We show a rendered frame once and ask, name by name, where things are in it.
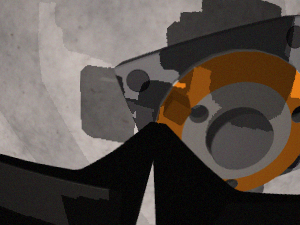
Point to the orange round plate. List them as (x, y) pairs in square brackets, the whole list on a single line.
[(233, 79)]

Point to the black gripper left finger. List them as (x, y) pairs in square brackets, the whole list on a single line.
[(107, 192)]

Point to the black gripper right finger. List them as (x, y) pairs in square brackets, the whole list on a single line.
[(187, 192)]

